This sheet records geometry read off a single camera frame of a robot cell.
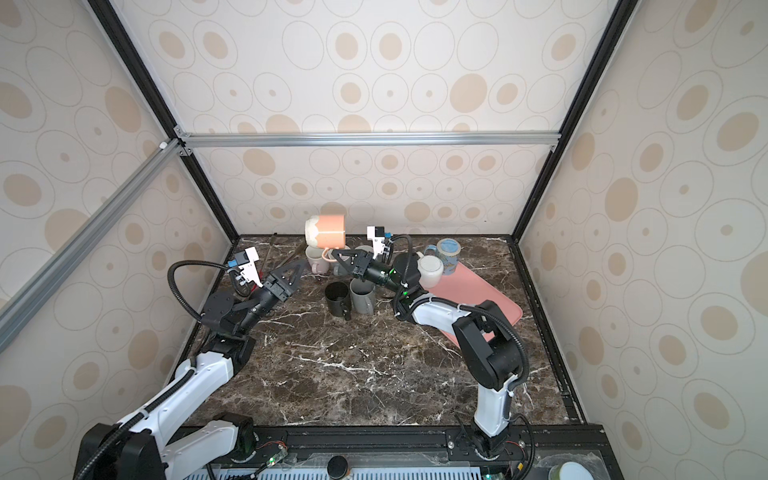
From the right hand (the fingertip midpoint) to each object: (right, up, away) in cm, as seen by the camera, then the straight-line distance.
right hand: (333, 259), depth 73 cm
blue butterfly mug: (+34, +4, +29) cm, 45 cm away
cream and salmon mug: (-1, +6, -2) cm, 7 cm away
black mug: (-3, -13, +24) cm, 28 cm away
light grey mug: (+3, 0, +1) cm, 3 cm away
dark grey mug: (+5, -11, +18) cm, 22 cm away
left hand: (-5, -1, -5) cm, 7 cm away
